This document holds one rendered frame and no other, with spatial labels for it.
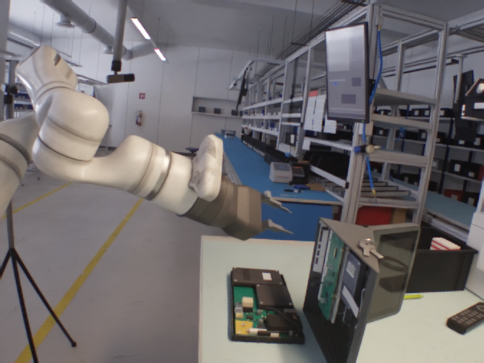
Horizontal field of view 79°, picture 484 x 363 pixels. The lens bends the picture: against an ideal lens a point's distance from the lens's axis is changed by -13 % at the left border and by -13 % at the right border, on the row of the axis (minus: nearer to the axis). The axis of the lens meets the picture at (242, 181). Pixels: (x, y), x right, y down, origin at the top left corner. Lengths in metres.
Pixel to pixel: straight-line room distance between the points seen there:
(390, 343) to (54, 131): 0.65
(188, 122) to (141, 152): 11.27
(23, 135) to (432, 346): 0.81
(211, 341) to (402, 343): 0.36
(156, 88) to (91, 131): 11.45
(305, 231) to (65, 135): 1.96
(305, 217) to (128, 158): 1.87
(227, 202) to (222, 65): 11.40
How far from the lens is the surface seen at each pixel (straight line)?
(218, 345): 0.60
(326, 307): 0.63
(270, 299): 0.71
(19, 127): 0.59
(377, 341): 0.70
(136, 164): 0.40
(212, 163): 0.40
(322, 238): 0.66
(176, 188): 0.41
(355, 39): 1.82
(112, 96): 12.12
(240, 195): 0.48
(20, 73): 0.66
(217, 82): 11.72
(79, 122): 0.38
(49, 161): 0.40
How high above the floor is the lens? 1.37
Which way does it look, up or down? 10 degrees down
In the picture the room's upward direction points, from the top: 6 degrees clockwise
